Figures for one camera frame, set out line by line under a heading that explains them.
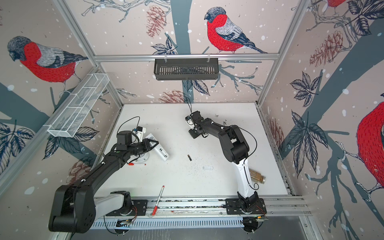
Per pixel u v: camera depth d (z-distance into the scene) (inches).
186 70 42.1
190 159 35.5
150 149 30.4
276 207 29.7
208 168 34.5
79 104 31.2
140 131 31.3
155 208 28.7
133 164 34.6
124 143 26.2
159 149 32.8
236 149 22.2
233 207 28.6
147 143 30.1
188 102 51.1
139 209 28.7
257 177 30.8
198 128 30.5
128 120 26.7
